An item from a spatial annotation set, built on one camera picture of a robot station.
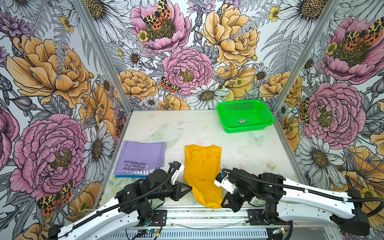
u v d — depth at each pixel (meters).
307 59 0.90
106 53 0.90
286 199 0.48
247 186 0.52
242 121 1.15
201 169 0.91
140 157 0.94
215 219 0.76
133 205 0.49
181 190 0.63
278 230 0.71
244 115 1.26
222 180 0.62
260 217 0.73
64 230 0.45
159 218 0.73
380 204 0.45
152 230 0.71
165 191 0.58
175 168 0.64
